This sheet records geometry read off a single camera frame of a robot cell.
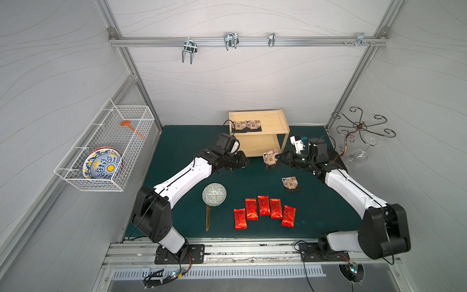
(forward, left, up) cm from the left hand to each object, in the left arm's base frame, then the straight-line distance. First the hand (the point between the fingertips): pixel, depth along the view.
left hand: (249, 162), depth 80 cm
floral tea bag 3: (+4, -10, -1) cm, 10 cm away
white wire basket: (+3, +57, +17) cm, 60 cm away
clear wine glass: (+1, -47, +4) cm, 47 cm away
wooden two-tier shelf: (+33, -17, -17) cm, 41 cm away
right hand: (+4, -12, +1) cm, 13 cm away
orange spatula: (+11, +54, +13) cm, 57 cm away
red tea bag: (-20, +4, -17) cm, 26 cm away
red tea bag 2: (-15, -1, -17) cm, 23 cm away
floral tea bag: (+22, +5, +2) cm, 22 cm away
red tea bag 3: (-13, -7, -16) cm, 22 cm away
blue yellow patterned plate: (-12, +52, +15) cm, 56 cm away
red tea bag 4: (-14, -13, -17) cm, 26 cm away
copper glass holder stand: (+12, -44, +10) cm, 47 cm away
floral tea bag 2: (+24, 0, +2) cm, 24 cm away
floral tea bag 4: (+1, -23, -20) cm, 30 cm away
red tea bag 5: (-18, -19, -17) cm, 31 cm away
